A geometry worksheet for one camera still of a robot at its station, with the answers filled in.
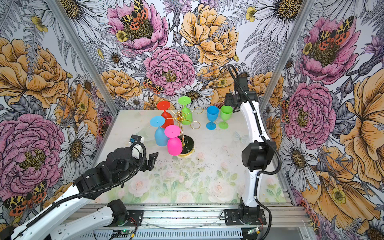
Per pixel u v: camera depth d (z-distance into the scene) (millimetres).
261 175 581
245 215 661
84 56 887
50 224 414
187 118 794
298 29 790
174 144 757
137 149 526
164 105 832
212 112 1022
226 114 1011
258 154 533
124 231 713
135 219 734
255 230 711
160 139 814
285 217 762
